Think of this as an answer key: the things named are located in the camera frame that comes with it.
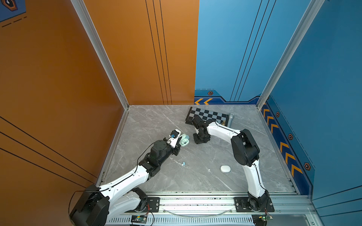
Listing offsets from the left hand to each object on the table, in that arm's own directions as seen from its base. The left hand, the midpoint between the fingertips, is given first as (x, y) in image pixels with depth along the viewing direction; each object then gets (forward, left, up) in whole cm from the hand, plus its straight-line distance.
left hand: (180, 135), depth 79 cm
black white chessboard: (+28, -19, -15) cm, 37 cm away
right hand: (+7, -11, -19) cm, 23 cm away
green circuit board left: (-37, +21, -22) cm, 48 cm away
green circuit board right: (-36, -43, -18) cm, 59 cm away
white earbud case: (-2, -3, -2) cm, 4 cm away
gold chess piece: (+20, -31, -13) cm, 39 cm away
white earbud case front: (-11, -28, -19) cm, 36 cm away
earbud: (-13, -18, -19) cm, 29 cm away
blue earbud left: (-9, -2, -18) cm, 20 cm away
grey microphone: (+27, -38, -16) cm, 49 cm away
